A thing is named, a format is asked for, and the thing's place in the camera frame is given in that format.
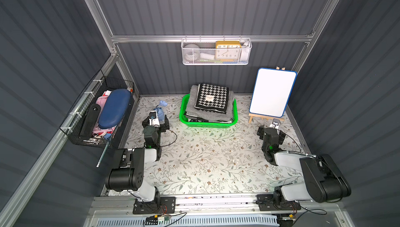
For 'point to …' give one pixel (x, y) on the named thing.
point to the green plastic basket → (184, 119)
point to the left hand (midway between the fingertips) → (158, 116)
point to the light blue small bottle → (160, 110)
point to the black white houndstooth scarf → (212, 98)
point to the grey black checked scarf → (193, 118)
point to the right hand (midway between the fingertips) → (276, 128)
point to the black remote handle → (90, 121)
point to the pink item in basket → (99, 131)
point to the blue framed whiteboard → (272, 92)
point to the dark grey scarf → (192, 112)
